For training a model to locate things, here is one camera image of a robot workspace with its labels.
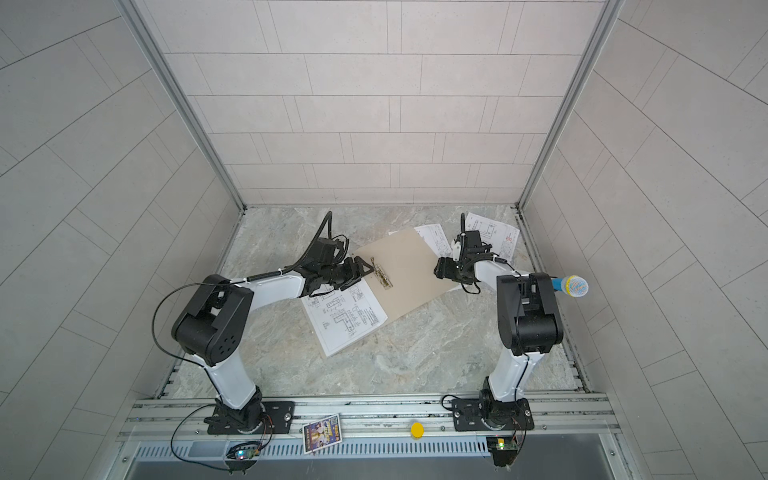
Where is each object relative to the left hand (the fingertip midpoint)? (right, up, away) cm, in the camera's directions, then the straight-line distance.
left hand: (376, 269), depth 90 cm
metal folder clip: (+1, -3, +6) cm, 7 cm away
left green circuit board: (-27, -36, -26) cm, 52 cm away
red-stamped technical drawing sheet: (+44, +9, +18) cm, 49 cm away
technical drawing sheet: (-10, -14, -2) cm, 17 cm away
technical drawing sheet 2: (+21, +8, +16) cm, 27 cm away
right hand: (+22, -1, +7) cm, 23 cm away
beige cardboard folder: (+8, -4, +5) cm, 10 cm away
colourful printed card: (-11, -35, -22) cm, 43 cm away
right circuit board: (+31, -38, -22) cm, 54 cm away
